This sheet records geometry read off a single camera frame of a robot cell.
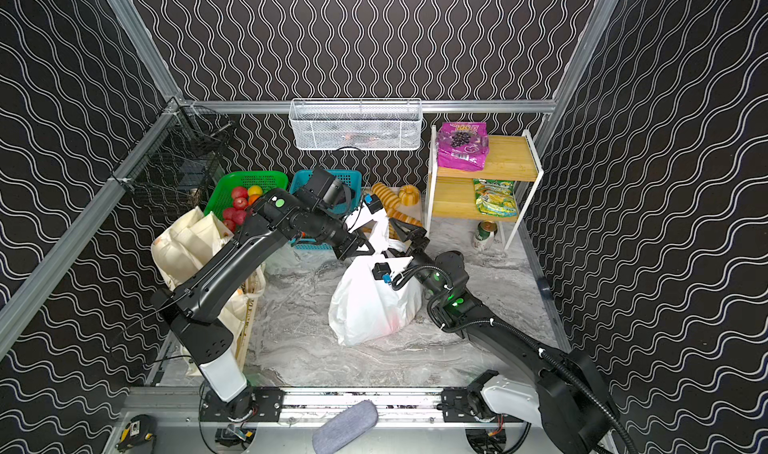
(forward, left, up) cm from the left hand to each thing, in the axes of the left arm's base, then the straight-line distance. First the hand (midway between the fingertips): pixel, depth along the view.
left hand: (378, 250), depth 67 cm
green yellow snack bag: (+31, -35, -13) cm, 49 cm away
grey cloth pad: (-30, +8, -29) cm, 42 cm away
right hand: (+7, -3, 0) cm, 8 cm away
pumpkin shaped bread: (+46, -8, -26) cm, 53 cm away
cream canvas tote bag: (+6, +50, -6) cm, 50 cm away
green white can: (+24, -32, -22) cm, 46 cm away
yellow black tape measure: (-33, +55, -27) cm, 69 cm away
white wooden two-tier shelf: (+34, -21, -14) cm, 42 cm away
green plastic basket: (+39, +62, -20) cm, 76 cm away
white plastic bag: (-8, +2, -11) cm, 14 cm away
